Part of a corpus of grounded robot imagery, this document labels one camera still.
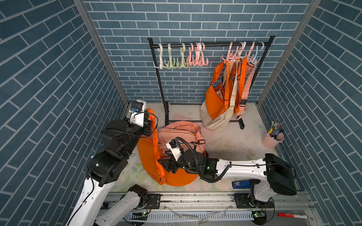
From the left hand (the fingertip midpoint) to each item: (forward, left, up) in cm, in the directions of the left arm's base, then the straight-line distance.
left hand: (153, 110), depth 57 cm
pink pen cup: (+5, -67, -35) cm, 76 cm away
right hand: (-11, -3, -22) cm, 25 cm away
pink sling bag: (+15, -16, -38) cm, 44 cm away
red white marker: (-32, -68, -41) cm, 86 cm away
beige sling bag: (+18, -38, -32) cm, 52 cm away
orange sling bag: (+29, -39, -13) cm, 50 cm away
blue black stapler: (-18, -45, -40) cm, 63 cm away
